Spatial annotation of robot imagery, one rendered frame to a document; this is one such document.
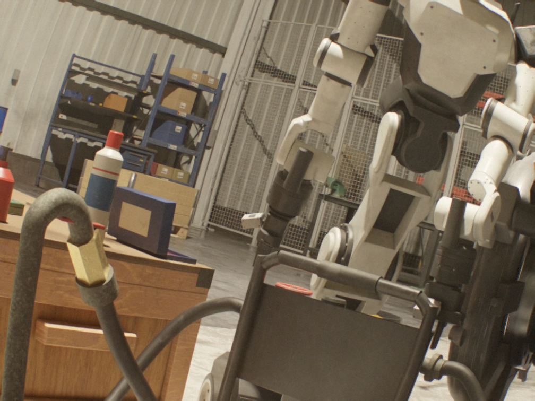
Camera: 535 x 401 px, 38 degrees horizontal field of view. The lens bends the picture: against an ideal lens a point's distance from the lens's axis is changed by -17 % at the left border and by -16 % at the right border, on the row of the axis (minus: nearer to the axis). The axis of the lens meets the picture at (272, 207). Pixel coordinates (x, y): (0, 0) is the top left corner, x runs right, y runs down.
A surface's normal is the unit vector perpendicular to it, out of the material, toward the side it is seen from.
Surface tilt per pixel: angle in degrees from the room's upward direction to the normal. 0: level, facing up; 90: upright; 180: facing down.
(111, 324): 108
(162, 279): 90
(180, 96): 90
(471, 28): 118
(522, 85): 69
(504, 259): 82
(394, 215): 131
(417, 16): 98
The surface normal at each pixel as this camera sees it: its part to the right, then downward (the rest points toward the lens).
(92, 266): 0.43, 0.46
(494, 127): -0.50, 0.41
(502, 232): -0.44, 0.84
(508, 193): -0.37, -0.49
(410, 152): 0.05, 0.52
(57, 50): 0.75, 0.21
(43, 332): -0.51, -0.14
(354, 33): -0.24, 0.42
